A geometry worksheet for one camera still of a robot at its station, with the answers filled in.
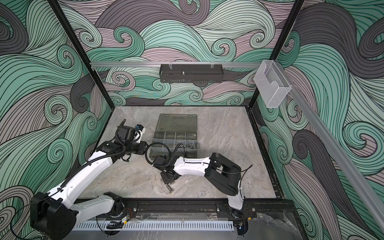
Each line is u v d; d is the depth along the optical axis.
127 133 0.60
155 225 0.70
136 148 0.69
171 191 0.79
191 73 0.95
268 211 0.73
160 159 0.67
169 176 0.66
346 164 0.48
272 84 0.79
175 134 0.98
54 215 0.38
